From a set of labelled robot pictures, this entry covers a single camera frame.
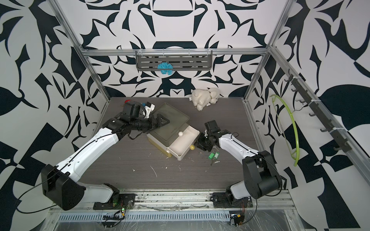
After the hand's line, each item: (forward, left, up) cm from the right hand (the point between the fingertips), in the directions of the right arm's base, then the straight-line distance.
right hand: (194, 141), depth 87 cm
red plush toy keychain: (+38, +53, -4) cm, 65 cm away
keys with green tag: (-7, -10, -8) cm, 14 cm away
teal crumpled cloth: (+38, +17, +26) cm, 49 cm away
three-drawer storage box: (-1, +11, +7) cm, 13 cm away
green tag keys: (-6, -13, -7) cm, 16 cm away
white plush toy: (+35, -6, +2) cm, 36 cm away
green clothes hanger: (+2, -44, +25) cm, 51 cm away
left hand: (+2, +16, +18) cm, 24 cm away
